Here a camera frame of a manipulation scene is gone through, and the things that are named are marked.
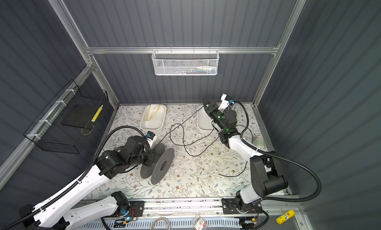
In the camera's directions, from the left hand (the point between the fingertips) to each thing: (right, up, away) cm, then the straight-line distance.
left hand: (155, 152), depth 73 cm
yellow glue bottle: (+66, -29, -3) cm, 72 cm away
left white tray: (-10, +17, +32) cm, 38 cm away
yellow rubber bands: (-12, +23, +45) cm, 52 cm away
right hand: (+25, +26, +3) cm, 36 cm away
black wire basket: (-43, +16, -1) cm, 46 cm away
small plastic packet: (+22, -32, -5) cm, 39 cm away
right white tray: (+27, +15, +31) cm, 44 cm away
